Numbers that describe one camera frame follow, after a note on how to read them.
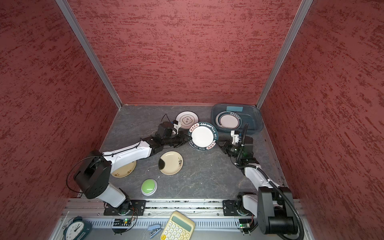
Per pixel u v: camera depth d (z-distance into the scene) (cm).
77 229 65
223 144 78
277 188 43
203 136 86
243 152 67
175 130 68
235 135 80
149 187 79
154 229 67
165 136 67
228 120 110
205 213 74
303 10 72
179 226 68
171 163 91
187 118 113
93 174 44
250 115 115
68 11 72
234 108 115
